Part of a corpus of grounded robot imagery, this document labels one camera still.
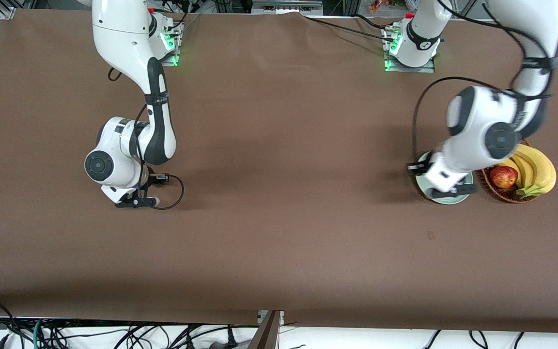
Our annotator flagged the red yellow apple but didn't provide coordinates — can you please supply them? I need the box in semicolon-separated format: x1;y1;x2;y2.
490;166;519;189

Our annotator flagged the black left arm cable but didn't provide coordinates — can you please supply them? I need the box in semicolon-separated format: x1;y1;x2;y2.
412;0;558;165

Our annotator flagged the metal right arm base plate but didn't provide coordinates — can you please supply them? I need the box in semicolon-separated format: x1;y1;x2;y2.
159;12;181;67

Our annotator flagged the brown table cover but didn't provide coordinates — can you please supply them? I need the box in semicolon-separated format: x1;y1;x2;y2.
0;9;558;335

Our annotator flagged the brown wicker basket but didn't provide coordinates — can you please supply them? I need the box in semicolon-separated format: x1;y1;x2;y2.
481;140;542;203

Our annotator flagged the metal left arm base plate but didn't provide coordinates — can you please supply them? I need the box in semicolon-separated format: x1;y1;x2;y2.
382;27;436;74

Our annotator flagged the grey power strip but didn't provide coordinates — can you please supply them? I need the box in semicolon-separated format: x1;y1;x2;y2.
252;0;324;15

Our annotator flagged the small red orange object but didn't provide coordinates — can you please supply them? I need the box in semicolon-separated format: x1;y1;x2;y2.
370;0;408;14

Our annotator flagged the metal frame profile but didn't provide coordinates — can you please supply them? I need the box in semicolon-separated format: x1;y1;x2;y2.
248;310;284;349

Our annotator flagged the yellow banana bunch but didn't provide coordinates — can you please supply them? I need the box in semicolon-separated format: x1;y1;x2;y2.
495;143;557;199

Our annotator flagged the light green round plate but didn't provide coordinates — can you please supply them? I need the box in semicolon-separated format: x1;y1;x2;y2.
415;151;474;205

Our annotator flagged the black cable on table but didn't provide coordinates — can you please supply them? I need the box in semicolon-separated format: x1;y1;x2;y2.
353;14;397;29
302;15;395;38

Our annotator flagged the black tangled floor cable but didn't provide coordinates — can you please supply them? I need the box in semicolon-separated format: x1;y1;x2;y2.
42;322;202;349

